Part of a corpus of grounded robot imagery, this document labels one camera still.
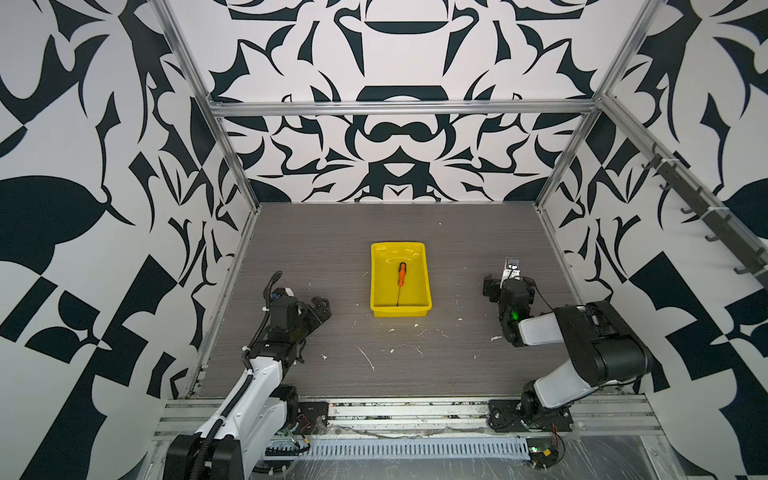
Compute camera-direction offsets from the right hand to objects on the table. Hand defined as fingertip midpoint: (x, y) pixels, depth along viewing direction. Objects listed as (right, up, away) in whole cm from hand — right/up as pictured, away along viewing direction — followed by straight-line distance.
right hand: (511, 273), depth 93 cm
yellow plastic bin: (-29, -8, +3) cm, 30 cm away
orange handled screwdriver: (-33, 0, +6) cm, 34 cm away
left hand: (-58, -8, -7) cm, 59 cm away
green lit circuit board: (-2, -39, -22) cm, 45 cm away
